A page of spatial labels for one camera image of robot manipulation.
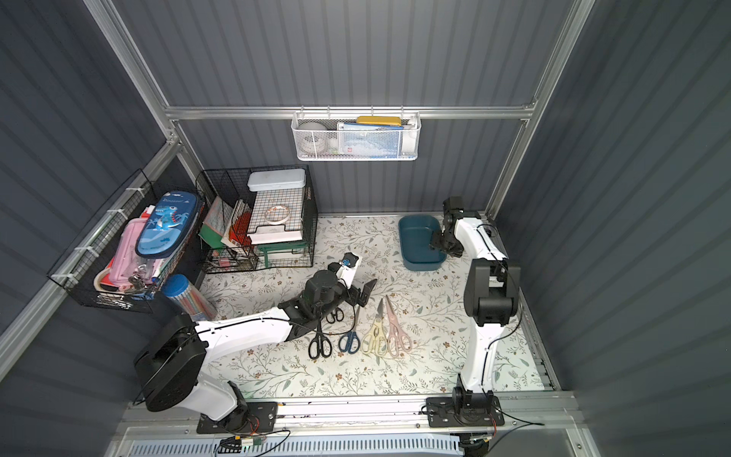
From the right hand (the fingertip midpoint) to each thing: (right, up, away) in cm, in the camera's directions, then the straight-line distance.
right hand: (449, 248), depth 98 cm
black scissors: (-43, -29, -12) cm, 53 cm away
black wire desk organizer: (-65, +10, -5) cm, 66 cm away
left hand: (-29, -7, -18) cm, 35 cm away
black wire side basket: (-91, -4, -36) cm, 98 cm away
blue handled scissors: (-34, -29, -11) cm, 46 cm away
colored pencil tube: (-80, -11, -21) cm, 83 cm away
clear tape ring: (-57, +9, -7) cm, 58 cm away
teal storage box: (-9, +5, +21) cm, 23 cm away
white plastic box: (-63, +25, +4) cm, 68 cm away
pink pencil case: (-87, -3, -30) cm, 92 cm away
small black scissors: (-38, -22, -7) cm, 44 cm away
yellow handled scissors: (-26, -28, -11) cm, 40 cm away
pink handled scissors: (-19, -28, -10) cm, 35 cm away
